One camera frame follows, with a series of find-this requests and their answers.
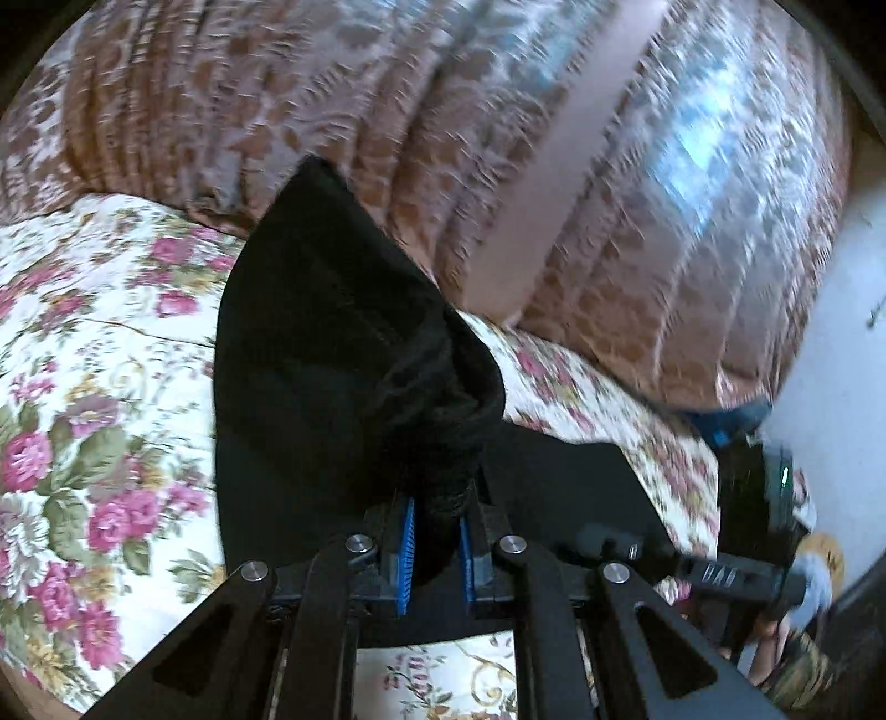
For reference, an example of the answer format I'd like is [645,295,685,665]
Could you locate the brown patterned curtain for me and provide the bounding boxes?
[2,2,853,411]

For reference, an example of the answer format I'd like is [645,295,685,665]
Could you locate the black pants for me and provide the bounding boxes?
[213,156,670,648]

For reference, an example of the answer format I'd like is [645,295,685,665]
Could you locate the person's right hand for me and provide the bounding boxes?
[746,609,812,686]

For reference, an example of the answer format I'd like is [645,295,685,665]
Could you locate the floral bedspread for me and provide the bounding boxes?
[2,195,719,718]

